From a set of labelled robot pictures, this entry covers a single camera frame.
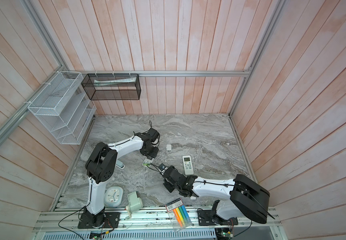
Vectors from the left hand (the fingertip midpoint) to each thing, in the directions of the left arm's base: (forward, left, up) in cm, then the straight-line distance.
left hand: (152, 156), depth 97 cm
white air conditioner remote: (-7, -23, +1) cm, 24 cm away
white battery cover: (+7, -11, 0) cm, 13 cm away
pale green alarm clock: (-26, +19, +2) cm, 32 cm away
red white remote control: (-5, +2, +1) cm, 5 cm away
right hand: (-15, -10, +2) cm, 18 cm away
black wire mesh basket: (+41, +27, +25) cm, 55 cm away
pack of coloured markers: (-34, -16, +1) cm, 38 cm away
